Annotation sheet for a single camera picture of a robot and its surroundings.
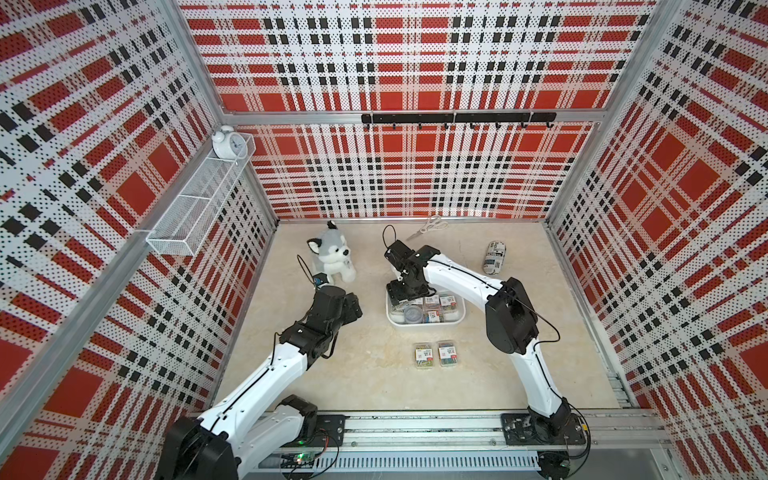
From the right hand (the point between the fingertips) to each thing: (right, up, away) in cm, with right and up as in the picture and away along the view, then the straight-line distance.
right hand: (406, 296), depth 92 cm
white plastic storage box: (-4, -6, +1) cm, 7 cm away
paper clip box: (+9, -2, +4) cm, 10 cm away
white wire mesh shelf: (-69, +23, 0) cm, 73 cm away
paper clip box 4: (+5, -16, -8) cm, 18 cm away
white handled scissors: (+12, +25, +29) cm, 40 cm away
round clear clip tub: (+2, -5, -1) cm, 6 cm away
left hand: (-16, 0, -8) cm, 18 cm away
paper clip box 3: (+9, -6, 0) cm, 11 cm away
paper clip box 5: (+12, -15, -8) cm, 21 cm away
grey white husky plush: (-23, +13, -3) cm, 26 cm away
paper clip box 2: (+14, -2, +3) cm, 14 cm away
